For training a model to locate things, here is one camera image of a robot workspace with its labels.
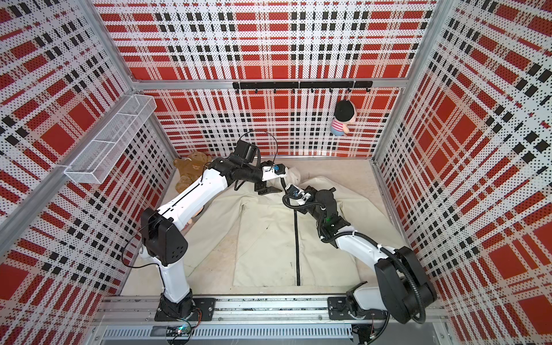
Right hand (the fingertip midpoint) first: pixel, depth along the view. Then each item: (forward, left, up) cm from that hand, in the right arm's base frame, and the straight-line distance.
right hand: (299, 185), depth 83 cm
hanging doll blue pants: (+31, -21, +12) cm, 39 cm away
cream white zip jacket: (-16, +11, -21) cm, 28 cm away
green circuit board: (-46, +40, -19) cm, 63 cm away
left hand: (+2, +7, +3) cm, 8 cm away
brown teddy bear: (+21, +55, -13) cm, 60 cm away
